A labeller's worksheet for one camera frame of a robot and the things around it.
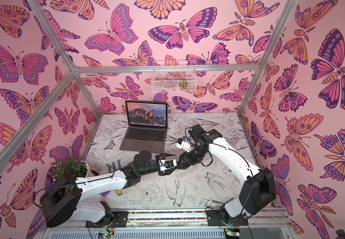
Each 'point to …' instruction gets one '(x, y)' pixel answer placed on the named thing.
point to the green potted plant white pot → (70, 166)
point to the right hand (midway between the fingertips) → (183, 164)
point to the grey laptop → (146, 125)
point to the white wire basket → (174, 76)
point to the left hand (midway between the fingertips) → (176, 158)
